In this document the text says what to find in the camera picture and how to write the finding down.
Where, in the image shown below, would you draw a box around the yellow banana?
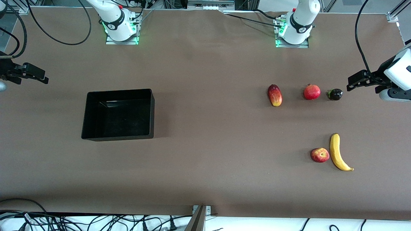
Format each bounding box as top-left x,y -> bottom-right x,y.
330,133 -> 354,172

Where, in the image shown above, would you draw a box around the red yellow apple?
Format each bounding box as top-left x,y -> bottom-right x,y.
310,148 -> 330,163

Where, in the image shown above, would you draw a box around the black plastic box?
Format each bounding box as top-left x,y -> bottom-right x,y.
81,89 -> 155,141

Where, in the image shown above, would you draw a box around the dark purple mangosteen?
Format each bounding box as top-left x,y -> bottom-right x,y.
327,89 -> 343,101

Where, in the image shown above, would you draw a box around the red pomegranate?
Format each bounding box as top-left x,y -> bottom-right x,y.
303,84 -> 321,100

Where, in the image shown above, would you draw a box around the red yellow mango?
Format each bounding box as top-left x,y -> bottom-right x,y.
267,84 -> 283,107

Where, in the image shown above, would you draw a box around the white power strip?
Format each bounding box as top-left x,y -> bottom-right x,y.
187,0 -> 235,11

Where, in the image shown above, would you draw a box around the grey metal pole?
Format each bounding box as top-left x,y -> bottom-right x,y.
184,205 -> 207,231

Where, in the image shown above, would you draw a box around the aluminium frame profile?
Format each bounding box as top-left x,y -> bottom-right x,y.
6,0 -> 30,15
386,0 -> 411,23

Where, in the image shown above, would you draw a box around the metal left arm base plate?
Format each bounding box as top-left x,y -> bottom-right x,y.
275,18 -> 309,48

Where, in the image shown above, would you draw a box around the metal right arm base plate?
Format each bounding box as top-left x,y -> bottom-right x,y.
106,14 -> 139,45

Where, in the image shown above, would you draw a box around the black base cable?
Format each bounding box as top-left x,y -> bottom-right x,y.
225,9 -> 283,28

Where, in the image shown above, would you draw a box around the black floor cable loop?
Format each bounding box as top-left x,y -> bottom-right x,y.
0,198 -> 48,216

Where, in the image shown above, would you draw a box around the tangled black floor cables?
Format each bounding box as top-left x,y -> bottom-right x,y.
0,210 -> 193,231

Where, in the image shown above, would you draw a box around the small metal bracket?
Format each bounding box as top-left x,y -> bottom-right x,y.
192,205 -> 212,215

